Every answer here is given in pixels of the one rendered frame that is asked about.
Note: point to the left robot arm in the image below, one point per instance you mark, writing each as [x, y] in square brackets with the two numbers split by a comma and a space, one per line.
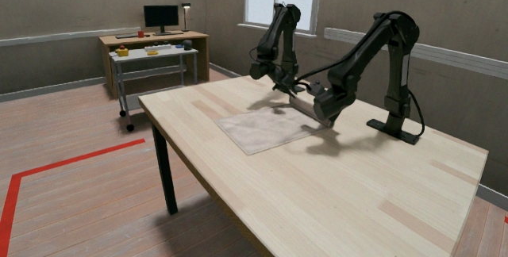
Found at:
[343, 78]

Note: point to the beige cloth towel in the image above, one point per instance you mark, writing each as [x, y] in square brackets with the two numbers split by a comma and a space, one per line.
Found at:
[263, 129]

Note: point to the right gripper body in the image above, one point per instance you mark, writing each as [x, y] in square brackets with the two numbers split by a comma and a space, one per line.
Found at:
[277, 74]

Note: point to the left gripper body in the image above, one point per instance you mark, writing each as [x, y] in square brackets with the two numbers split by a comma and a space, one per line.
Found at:
[318, 90]

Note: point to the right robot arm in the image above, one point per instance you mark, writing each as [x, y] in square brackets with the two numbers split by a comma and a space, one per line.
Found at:
[280, 22]

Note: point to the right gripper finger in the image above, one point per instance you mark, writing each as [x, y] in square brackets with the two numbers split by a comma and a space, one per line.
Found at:
[291, 87]
[286, 91]

